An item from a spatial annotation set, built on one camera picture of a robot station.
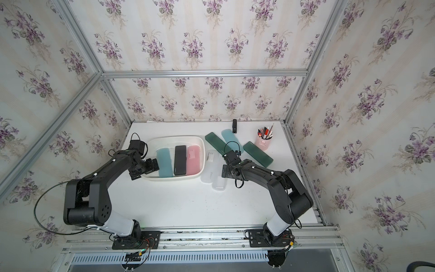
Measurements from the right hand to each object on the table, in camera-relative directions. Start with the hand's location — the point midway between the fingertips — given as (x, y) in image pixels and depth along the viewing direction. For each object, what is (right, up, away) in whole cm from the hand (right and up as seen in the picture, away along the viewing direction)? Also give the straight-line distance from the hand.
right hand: (234, 173), depth 93 cm
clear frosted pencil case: (-15, 0, -1) cm, 15 cm away
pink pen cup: (+19, +20, +7) cm, 28 cm away
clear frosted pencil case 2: (-9, -5, -2) cm, 10 cm away
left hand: (-45, +2, -3) cm, 45 cm away
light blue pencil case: (0, +18, +18) cm, 26 cm away
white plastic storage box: (-39, +17, +12) cm, 45 cm away
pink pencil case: (-24, +6, +8) cm, 26 cm away
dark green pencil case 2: (+15, +10, +9) cm, 20 cm away
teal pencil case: (-40, +5, +4) cm, 41 cm away
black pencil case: (-31, +6, +6) cm, 33 cm away
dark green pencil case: (-7, +15, +14) cm, 22 cm away
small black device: (+2, +28, +22) cm, 36 cm away
